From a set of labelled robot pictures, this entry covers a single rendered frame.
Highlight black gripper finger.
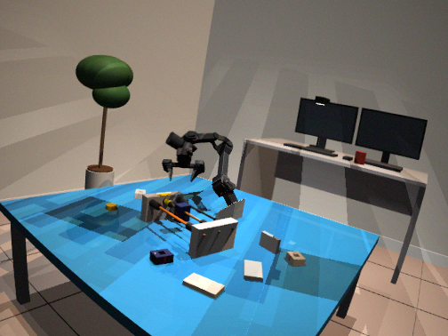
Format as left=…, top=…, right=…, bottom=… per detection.
left=190, top=164, right=202, bottom=182
left=164, top=164, right=172, bottom=181

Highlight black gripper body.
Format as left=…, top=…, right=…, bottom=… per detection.
left=162, top=156, right=205, bottom=172

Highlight yellow flat disc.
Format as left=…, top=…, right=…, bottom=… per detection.
left=106, top=203, right=117, bottom=211

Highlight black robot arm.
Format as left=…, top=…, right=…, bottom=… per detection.
left=166, top=131, right=238, bottom=207

